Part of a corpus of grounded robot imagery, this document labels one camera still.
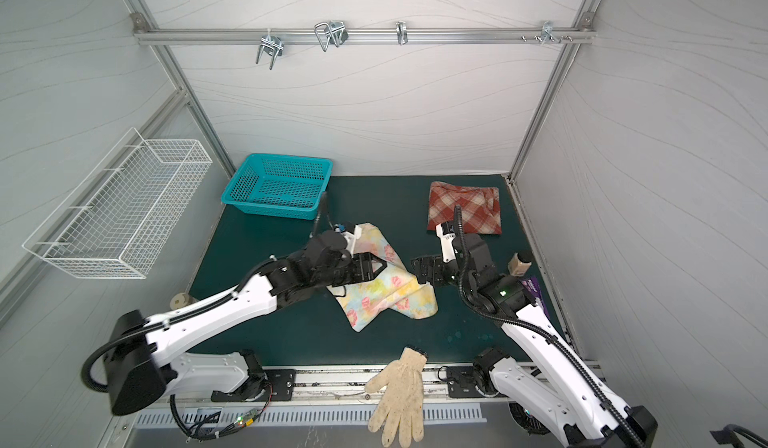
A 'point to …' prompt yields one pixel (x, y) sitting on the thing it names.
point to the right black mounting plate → (461, 381)
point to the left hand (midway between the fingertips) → (388, 263)
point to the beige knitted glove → (402, 401)
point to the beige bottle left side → (181, 300)
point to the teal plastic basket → (279, 185)
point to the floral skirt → (395, 289)
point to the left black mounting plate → (281, 387)
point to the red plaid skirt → (480, 208)
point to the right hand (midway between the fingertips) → (433, 251)
